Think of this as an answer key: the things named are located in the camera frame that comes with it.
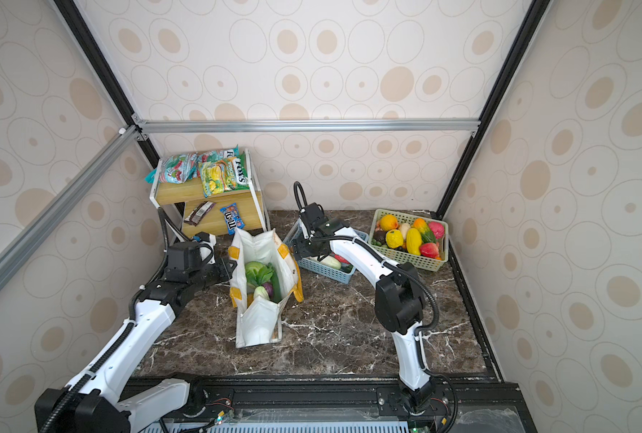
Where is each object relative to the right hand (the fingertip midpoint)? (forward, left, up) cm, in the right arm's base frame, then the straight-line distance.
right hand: (305, 249), depth 91 cm
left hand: (-9, +17, +8) cm, 21 cm away
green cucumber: (-13, +9, -6) cm, 17 cm away
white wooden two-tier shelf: (+6, +33, +19) cm, 39 cm away
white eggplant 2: (+2, -9, -10) cm, 14 cm away
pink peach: (+13, -50, -6) cm, 52 cm away
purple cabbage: (-11, +12, -7) cm, 17 cm away
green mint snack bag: (+13, +20, +23) cm, 34 cm away
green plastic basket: (+9, -39, -6) cm, 40 cm away
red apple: (+3, -44, -6) cm, 45 cm away
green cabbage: (-6, +19, -3) cm, 20 cm away
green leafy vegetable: (-7, +14, -4) cm, 16 cm away
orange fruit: (+18, -32, -6) cm, 37 cm away
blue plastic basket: (-1, -2, -10) cm, 10 cm away
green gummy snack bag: (+14, +37, +24) cm, 46 cm away
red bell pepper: (-18, -11, +20) cm, 29 cm away
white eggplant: (-13, +14, -4) cm, 20 cm away
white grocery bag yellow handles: (-23, +13, -7) cm, 27 cm away
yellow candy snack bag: (+10, +26, +23) cm, 36 cm away
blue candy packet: (+11, +26, +5) cm, 28 cm away
